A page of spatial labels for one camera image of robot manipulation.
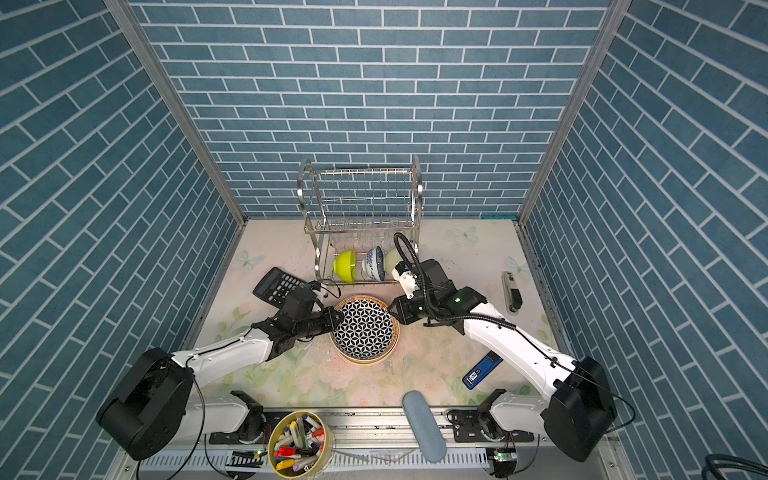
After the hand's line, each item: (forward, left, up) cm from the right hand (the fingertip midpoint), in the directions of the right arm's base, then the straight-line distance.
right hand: (390, 304), depth 78 cm
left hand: (+1, +14, -10) cm, 17 cm away
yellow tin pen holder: (-31, +17, -8) cm, 37 cm away
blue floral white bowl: (+15, +7, -3) cm, 17 cm away
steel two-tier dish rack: (+36, +17, -3) cm, 40 cm away
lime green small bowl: (+15, +16, -5) cm, 22 cm away
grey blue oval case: (-25, -10, -15) cm, 31 cm away
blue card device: (-10, -26, -14) cm, 31 cm away
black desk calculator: (+12, +41, -14) cm, 44 cm away
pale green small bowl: (+18, +1, -4) cm, 19 cm away
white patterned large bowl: (-3, +7, -13) cm, 15 cm away
